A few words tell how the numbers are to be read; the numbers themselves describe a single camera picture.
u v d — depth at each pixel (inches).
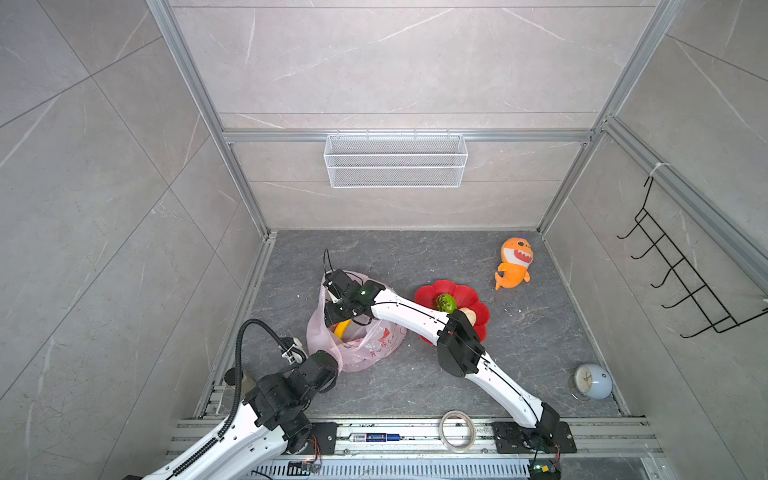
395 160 39.6
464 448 28.2
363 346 30.1
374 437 28.7
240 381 20.5
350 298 28.2
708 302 24.4
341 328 35.5
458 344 24.9
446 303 36.1
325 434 28.9
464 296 38.5
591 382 29.8
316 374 22.1
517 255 40.1
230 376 29.3
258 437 19.7
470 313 35.5
